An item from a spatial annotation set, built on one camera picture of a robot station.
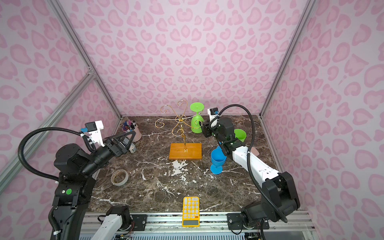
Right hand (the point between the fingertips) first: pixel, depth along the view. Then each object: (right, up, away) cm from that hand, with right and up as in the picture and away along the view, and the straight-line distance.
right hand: (203, 119), depth 79 cm
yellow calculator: (-7, -47, -4) cm, 47 cm away
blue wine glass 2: (+7, -11, -13) cm, 18 cm away
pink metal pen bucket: (-49, -3, +21) cm, 53 cm away
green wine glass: (-4, +6, -1) cm, 8 cm away
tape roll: (-49, -34, +9) cm, 60 cm away
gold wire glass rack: (-12, 0, -3) cm, 13 cm away
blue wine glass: (+7, -21, -1) cm, 22 cm away
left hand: (-29, -6, -22) cm, 37 cm away
